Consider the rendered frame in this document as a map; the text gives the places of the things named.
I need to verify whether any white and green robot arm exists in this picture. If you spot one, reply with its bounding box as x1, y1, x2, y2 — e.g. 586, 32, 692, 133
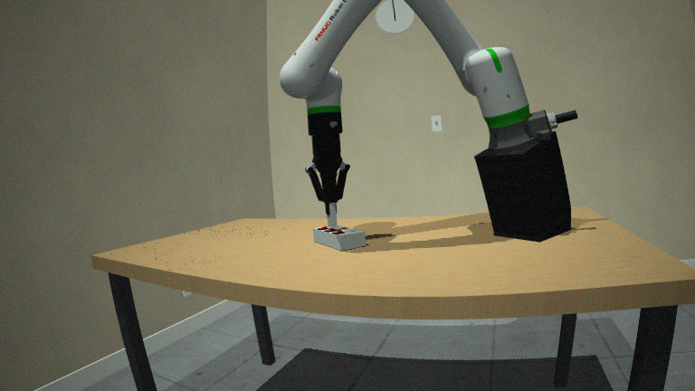
280, 0, 577, 154

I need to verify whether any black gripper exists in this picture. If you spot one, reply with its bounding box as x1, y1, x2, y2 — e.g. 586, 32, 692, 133
305, 134, 350, 227

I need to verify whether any white power strip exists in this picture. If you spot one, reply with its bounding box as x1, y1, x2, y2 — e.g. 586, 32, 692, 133
313, 226, 366, 251

